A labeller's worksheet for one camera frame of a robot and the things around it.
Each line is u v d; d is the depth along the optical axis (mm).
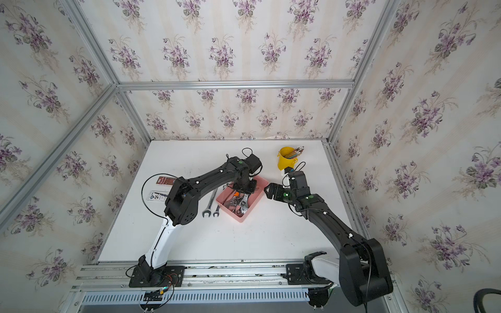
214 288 729
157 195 936
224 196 913
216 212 904
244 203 904
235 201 911
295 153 952
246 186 818
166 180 988
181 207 565
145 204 519
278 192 748
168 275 731
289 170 779
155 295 718
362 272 397
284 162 997
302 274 696
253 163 796
